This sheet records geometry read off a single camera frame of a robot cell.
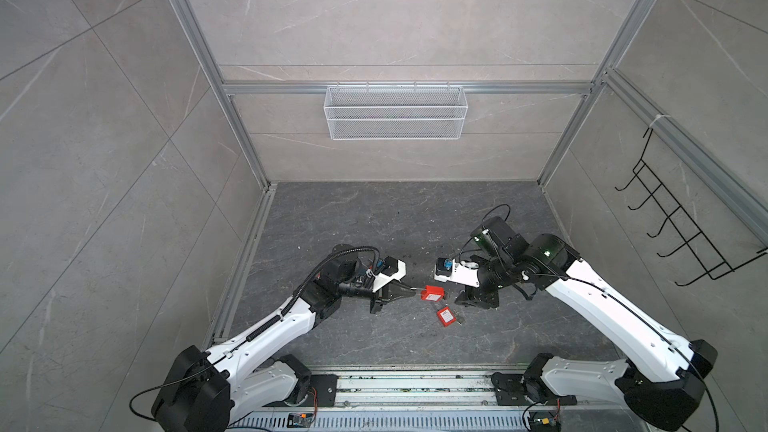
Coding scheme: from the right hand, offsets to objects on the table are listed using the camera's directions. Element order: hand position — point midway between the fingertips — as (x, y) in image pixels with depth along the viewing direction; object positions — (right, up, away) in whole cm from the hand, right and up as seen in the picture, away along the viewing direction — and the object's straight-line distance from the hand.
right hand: (459, 283), depth 70 cm
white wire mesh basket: (-15, +51, +31) cm, 61 cm away
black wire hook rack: (+50, +7, -10) cm, 51 cm away
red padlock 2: (-1, -13, +14) cm, 19 cm away
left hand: (-11, 0, 0) cm, 11 cm away
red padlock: (-7, -2, -3) cm, 8 cm away
